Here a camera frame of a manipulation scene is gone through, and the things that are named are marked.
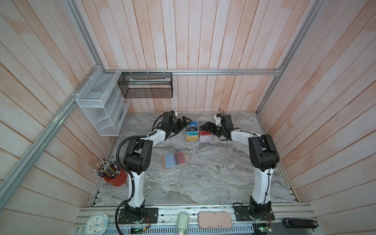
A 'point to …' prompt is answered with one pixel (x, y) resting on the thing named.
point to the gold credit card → (192, 138)
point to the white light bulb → (182, 223)
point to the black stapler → (300, 223)
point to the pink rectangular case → (215, 220)
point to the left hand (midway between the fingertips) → (189, 125)
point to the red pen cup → (119, 179)
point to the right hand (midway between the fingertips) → (205, 127)
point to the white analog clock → (97, 224)
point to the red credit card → (204, 133)
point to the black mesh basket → (146, 84)
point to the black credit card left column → (192, 128)
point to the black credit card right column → (202, 128)
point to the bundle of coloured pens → (107, 168)
